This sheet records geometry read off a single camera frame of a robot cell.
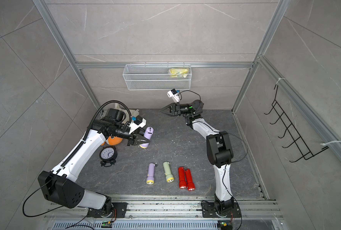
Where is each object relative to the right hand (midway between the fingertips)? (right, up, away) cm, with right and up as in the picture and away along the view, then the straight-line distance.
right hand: (162, 114), depth 74 cm
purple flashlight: (-6, -10, -10) cm, 15 cm away
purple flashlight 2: (-7, -37, +6) cm, 38 cm away
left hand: (-6, -11, -3) cm, 13 cm away
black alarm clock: (-37, -26, +17) cm, 48 cm away
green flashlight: (+3, -36, +8) cm, 37 cm away
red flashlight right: (+16, -41, +6) cm, 44 cm away
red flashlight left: (+11, -39, +6) cm, 41 cm away
